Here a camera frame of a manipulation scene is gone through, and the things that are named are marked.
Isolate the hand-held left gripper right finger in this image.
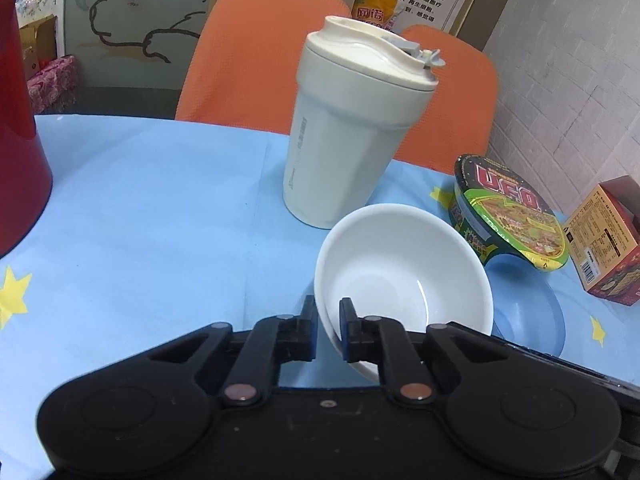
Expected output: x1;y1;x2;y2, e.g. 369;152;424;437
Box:
339;297;506;406

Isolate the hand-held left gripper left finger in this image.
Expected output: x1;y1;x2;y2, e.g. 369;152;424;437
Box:
150;295;321;408

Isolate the white ceramic bowl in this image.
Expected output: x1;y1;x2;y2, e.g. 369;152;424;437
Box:
314;203;495;386

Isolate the blue translucent plastic bowl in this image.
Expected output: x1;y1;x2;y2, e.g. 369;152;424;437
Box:
487;255;567;357

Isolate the white tumbler with lid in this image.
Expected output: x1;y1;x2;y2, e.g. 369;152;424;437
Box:
281;16;445;230

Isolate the blue cartoon tablecloth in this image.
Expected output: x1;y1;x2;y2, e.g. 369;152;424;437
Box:
0;114;640;391

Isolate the green instant noodle bowl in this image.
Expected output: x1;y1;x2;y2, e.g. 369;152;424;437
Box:
450;154;571;273

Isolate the orange chair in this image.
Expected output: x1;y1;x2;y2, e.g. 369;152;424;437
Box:
175;0;353;136
390;25;499;173

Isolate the red cracker box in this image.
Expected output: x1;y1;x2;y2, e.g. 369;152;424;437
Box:
565;176;640;307

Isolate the yellow snack packet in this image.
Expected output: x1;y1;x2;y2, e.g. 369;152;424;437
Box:
350;0;401;36

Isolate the red thermos jug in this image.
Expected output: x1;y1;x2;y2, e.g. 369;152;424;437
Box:
0;0;53;258

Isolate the pink floral box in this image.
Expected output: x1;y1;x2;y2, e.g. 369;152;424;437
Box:
25;56;78;113

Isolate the frosted glass cartoon panel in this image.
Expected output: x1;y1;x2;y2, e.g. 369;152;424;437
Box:
62;0;226;106

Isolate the brown cardboard box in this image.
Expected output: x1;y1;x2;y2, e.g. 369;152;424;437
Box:
20;15;58;76

